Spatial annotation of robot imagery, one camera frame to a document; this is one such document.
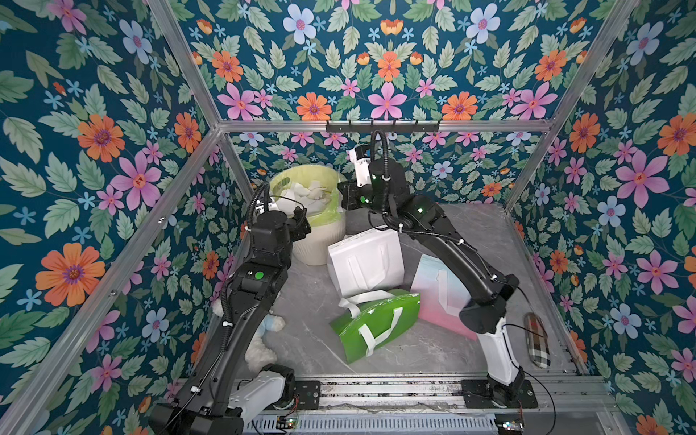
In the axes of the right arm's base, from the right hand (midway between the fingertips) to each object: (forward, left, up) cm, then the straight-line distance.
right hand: (347, 176), depth 69 cm
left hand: (-7, +15, -6) cm, 18 cm away
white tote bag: (-10, -5, -26) cm, 28 cm away
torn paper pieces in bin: (+10, +14, -18) cm, 25 cm away
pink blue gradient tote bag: (-19, -27, -27) cm, 43 cm away
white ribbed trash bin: (-3, +14, -28) cm, 31 cm away
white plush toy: (-34, +25, -36) cm, 56 cm away
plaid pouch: (-29, -56, -40) cm, 74 cm away
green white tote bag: (-29, -7, -22) cm, 37 cm away
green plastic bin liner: (+20, +15, -16) cm, 30 cm away
